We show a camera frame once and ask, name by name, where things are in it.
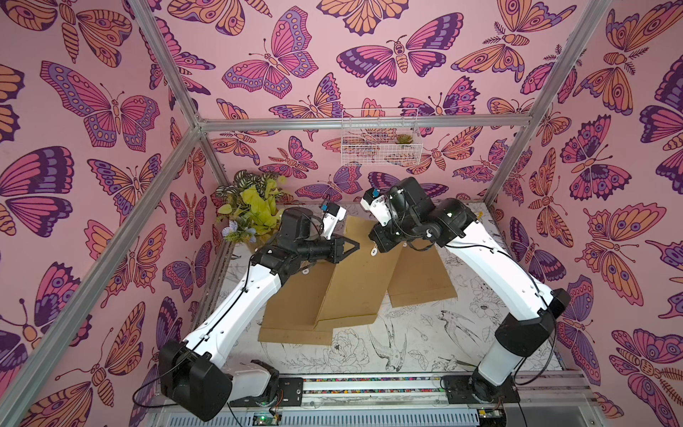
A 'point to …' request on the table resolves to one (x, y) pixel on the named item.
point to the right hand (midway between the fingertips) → (372, 232)
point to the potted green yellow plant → (251, 207)
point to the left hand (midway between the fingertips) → (360, 245)
